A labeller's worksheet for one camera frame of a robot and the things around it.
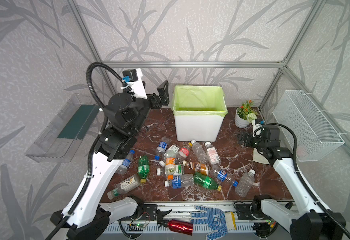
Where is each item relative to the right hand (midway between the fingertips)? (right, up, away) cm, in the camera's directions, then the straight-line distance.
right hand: (244, 131), depth 82 cm
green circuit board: (-56, -44, -11) cm, 72 cm away
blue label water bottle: (-37, -27, -3) cm, 45 cm away
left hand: (-42, +21, -29) cm, 55 cm away
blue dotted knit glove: (-18, -42, -10) cm, 47 cm away
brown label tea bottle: (-22, -22, +1) cm, 31 cm away
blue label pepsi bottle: (-48, -11, +11) cm, 50 cm away
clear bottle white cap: (-24, -15, +12) cm, 30 cm away
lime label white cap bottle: (-41, -22, 0) cm, 46 cm away
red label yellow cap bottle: (-33, -13, +9) cm, 37 cm away
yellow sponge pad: (-11, -42, -11) cm, 45 cm away
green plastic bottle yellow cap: (-23, -28, +2) cm, 37 cm away
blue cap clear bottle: (-69, -23, +3) cm, 73 cm away
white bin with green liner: (-26, +10, -5) cm, 28 cm away
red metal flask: (-35, -42, -15) cm, 57 cm away
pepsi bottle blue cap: (-13, -24, -1) cm, 27 cm away
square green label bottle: (-41, -14, +10) cm, 44 cm away
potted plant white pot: (+7, +10, +17) cm, 21 cm away
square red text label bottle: (-16, -15, +8) cm, 24 cm away
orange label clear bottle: (-41, -17, +1) cm, 44 cm away
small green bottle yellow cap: (-57, -22, +4) cm, 61 cm away
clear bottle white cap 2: (-1, -28, -2) cm, 28 cm away
